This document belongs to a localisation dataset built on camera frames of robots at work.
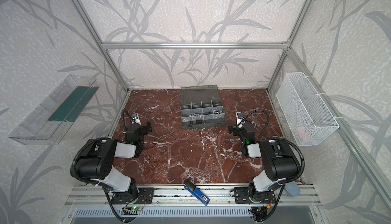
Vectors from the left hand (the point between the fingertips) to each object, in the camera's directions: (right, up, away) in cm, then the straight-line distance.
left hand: (142, 116), depth 94 cm
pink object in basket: (+87, -6, -21) cm, 90 cm away
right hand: (+61, +1, +1) cm, 61 cm away
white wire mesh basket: (+82, +4, -32) cm, 88 cm away
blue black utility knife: (+36, -34, -22) cm, 54 cm away
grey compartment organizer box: (+37, +6, +13) cm, 39 cm away
